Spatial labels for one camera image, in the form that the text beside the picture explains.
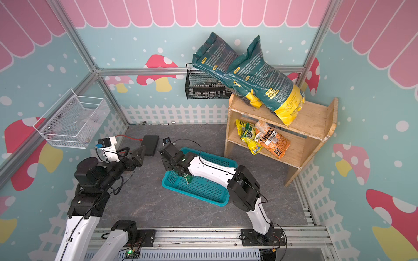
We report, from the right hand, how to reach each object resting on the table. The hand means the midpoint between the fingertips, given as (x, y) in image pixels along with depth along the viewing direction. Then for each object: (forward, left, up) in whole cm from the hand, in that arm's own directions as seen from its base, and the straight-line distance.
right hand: (170, 158), depth 85 cm
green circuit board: (-40, +14, -17) cm, 46 cm away
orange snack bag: (+1, -50, +11) cm, 51 cm away
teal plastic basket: (-10, -16, -15) cm, 24 cm away
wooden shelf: (+4, -64, +5) cm, 64 cm away
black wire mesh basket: (+38, -16, +19) cm, 45 cm away
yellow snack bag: (+5, -39, +13) cm, 42 cm away
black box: (+22, +21, -14) cm, 33 cm away
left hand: (-7, +8, +17) cm, 20 cm away
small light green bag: (-6, -9, -12) cm, 16 cm away
